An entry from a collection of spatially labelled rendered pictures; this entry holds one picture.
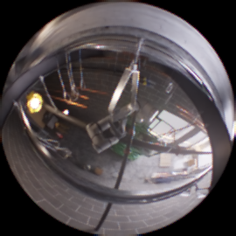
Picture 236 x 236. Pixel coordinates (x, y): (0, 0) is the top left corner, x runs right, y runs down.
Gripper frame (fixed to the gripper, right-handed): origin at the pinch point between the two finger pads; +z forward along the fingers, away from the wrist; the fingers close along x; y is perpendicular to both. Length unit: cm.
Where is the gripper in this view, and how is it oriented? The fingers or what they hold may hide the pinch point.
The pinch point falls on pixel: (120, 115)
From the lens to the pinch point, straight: 31.9
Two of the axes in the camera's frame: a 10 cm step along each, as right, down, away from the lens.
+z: 1.4, -5.9, -8.0
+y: 8.5, -3.4, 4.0
